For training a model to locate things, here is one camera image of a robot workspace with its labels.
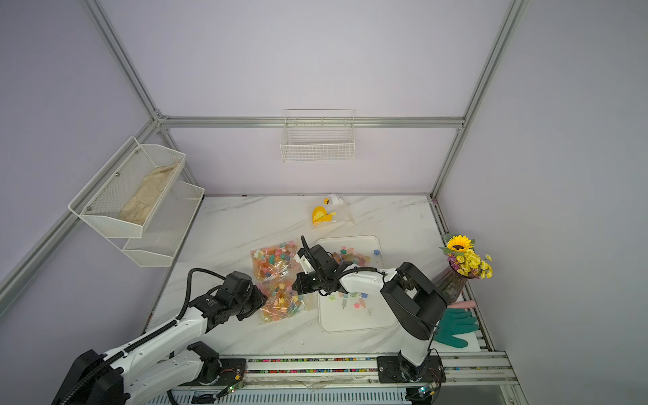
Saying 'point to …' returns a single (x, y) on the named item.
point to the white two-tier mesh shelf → (157, 243)
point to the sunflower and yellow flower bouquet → (462, 258)
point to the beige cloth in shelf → (138, 207)
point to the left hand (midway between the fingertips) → (267, 301)
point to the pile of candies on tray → (350, 255)
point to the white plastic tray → (342, 311)
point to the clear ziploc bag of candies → (330, 211)
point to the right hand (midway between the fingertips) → (295, 289)
